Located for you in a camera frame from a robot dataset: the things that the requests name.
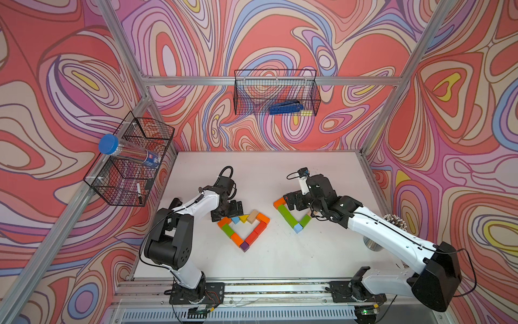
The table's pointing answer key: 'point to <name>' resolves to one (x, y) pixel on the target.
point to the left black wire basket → (124, 177)
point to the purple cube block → (245, 246)
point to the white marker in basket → (138, 190)
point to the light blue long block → (236, 219)
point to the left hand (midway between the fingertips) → (235, 215)
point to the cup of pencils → (391, 219)
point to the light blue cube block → (298, 228)
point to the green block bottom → (228, 230)
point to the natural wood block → (252, 216)
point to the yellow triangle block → (243, 218)
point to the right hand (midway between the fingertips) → (295, 198)
